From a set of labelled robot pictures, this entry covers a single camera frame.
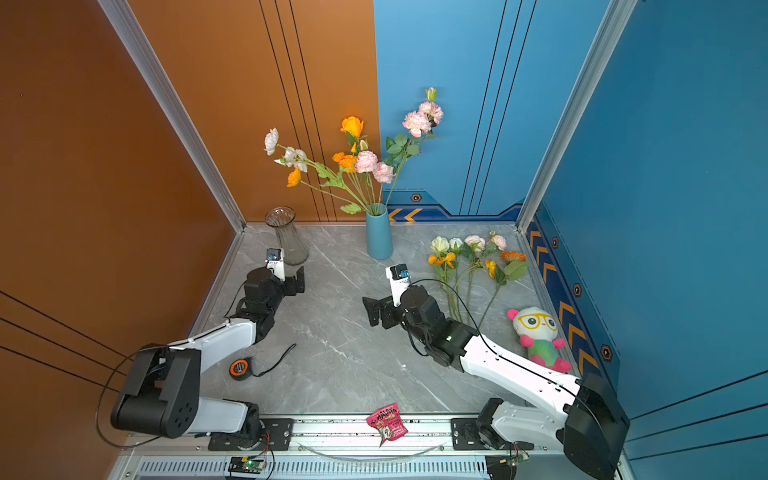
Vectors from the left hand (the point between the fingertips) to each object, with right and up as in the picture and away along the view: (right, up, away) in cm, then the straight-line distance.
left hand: (286, 264), depth 90 cm
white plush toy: (+74, -19, -5) cm, 77 cm away
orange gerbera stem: (+75, -2, +12) cm, 76 cm away
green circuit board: (-1, -47, -19) cm, 51 cm away
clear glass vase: (-3, +9, +9) cm, 13 cm away
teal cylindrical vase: (+27, +8, +13) cm, 32 cm away
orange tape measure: (-10, -28, -9) cm, 31 cm away
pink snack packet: (+31, -39, -16) cm, 52 cm away
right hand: (+28, -7, -15) cm, 33 cm away
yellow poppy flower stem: (+68, -4, +12) cm, 69 cm away
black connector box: (+58, -47, -20) cm, 77 cm away
